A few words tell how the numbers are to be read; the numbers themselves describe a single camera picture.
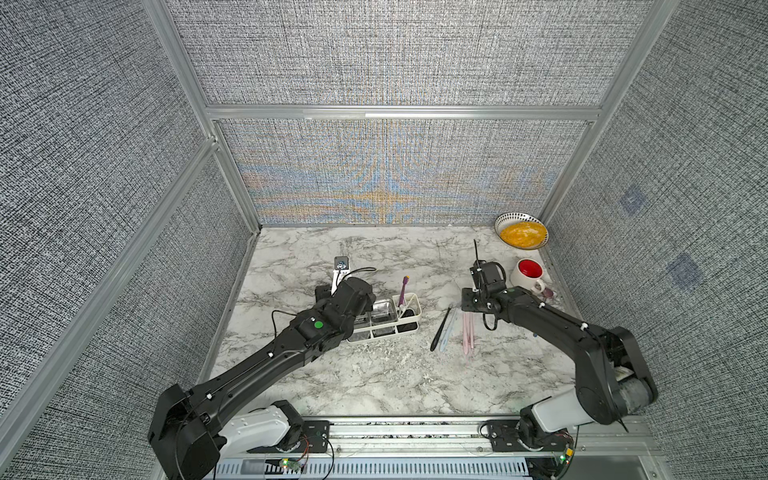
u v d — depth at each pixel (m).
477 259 0.82
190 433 0.38
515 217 1.21
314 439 0.73
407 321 0.84
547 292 1.01
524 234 1.09
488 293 0.70
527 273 1.01
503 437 0.73
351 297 0.55
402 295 0.87
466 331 0.92
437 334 0.90
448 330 0.92
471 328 0.92
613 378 0.45
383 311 0.95
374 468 0.70
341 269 0.65
